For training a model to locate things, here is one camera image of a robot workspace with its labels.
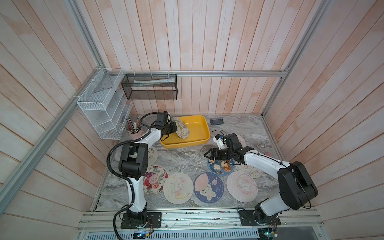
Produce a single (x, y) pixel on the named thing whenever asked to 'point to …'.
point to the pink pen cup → (134, 129)
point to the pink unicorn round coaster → (242, 141)
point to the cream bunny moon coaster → (178, 188)
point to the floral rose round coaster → (153, 180)
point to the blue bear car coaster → (220, 167)
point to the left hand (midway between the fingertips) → (177, 128)
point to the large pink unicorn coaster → (241, 187)
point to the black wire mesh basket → (150, 86)
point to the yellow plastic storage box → (199, 135)
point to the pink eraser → (268, 154)
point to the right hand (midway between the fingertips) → (208, 154)
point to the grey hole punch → (216, 121)
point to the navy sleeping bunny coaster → (208, 187)
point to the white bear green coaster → (152, 156)
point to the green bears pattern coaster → (183, 130)
